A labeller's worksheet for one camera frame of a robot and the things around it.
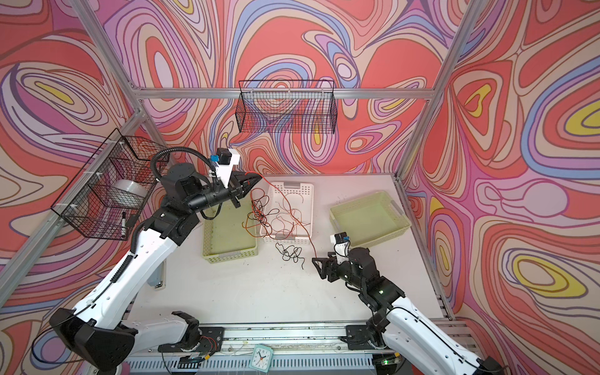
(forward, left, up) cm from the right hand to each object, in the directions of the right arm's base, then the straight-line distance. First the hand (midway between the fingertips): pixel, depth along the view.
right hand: (323, 262), depth 79 cm
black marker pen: (+7, +63, +15) cm, 65 cm away
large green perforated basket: (+26, -24, -13) cm, 37 cm away
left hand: (+11, +17, +31) cm, 38 cm away
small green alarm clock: (-26, +20, -9) cm, 34 cm away
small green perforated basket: (+19, +38, -11) cm, 44 cm away
